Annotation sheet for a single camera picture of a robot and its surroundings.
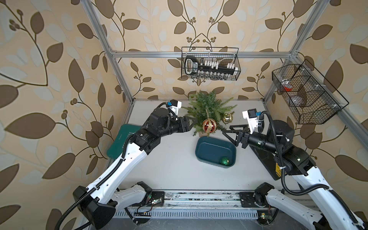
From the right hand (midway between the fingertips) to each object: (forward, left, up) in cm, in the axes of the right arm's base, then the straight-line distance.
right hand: (226, 129), depth 61 cm
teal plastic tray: (+7, -1, -36) cm, 37 cm away
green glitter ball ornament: (-2, -4, -30) cm, 31 cm away
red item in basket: (+29, -43, -4) cm, 52 cm away
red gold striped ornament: (+6, +6, -5) cm, 10 cm away
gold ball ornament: (+10, -4, -4) cm, 12 cm away
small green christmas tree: (+14, +8, 0) cm, 16 cm away
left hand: (+7, +14, 0) cm, 16 cm away
